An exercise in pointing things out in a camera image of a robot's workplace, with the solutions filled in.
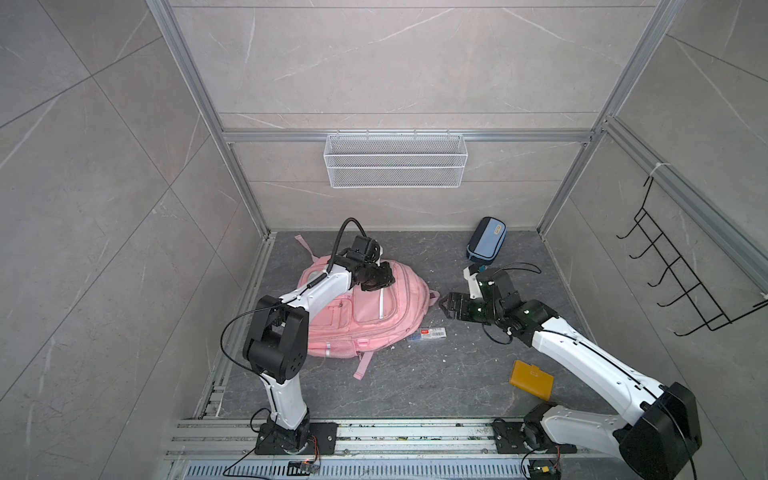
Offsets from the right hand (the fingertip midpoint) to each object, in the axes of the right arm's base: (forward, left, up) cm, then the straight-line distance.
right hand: (450, 302), depth 81 cm
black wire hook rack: (-8, -51, +14) cm, 54 cm away
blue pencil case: (+35, -22, -14) cm, 44 cm away
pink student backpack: (-1, +25, -8) cm, 26 cm away
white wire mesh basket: (+48, +14, +14) cm, 52 cm away
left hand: (+13, +15, -3) cm, 20 cm away
